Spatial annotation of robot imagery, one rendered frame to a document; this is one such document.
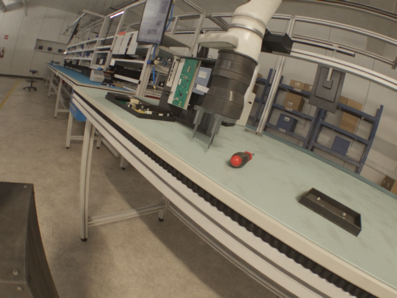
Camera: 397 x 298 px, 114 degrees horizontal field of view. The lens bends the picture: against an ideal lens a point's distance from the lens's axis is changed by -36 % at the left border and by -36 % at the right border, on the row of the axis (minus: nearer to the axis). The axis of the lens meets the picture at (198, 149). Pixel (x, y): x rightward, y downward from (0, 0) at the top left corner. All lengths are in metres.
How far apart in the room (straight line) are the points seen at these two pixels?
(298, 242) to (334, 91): 2.16
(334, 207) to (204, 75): 0.48
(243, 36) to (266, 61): 4.90
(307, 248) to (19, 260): 0.36
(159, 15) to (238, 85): 1.67
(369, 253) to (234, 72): 0.35
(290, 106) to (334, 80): 2.07
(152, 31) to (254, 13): 1.63
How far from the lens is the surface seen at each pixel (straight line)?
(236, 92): 0.36
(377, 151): 4.59
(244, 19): 0.39
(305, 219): 0.28
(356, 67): 1.10
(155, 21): 1.97
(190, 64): 0.64
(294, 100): 4.25
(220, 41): 0.33
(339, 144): 4.05
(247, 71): 0.36
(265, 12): 0.41
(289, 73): 4.96
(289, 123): 4.18
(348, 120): 4.07
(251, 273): 1.41
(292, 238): 0.24
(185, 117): 0.70
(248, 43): 0.37
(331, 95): 2.33
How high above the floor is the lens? 1.10
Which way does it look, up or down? 15 degrees down
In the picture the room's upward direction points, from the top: 18 degrees clockwise
